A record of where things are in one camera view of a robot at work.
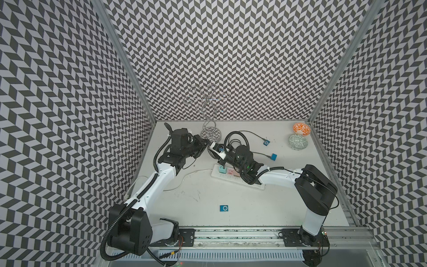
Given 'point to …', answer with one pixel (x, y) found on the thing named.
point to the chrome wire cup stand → (208, 103)
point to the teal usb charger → (222, 170)
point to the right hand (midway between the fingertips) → (212, 146)
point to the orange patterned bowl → (301, 129)
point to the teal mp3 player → (273, 157)
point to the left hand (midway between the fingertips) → (211, 141)
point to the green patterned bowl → (298, 142)
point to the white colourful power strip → (216, 172)
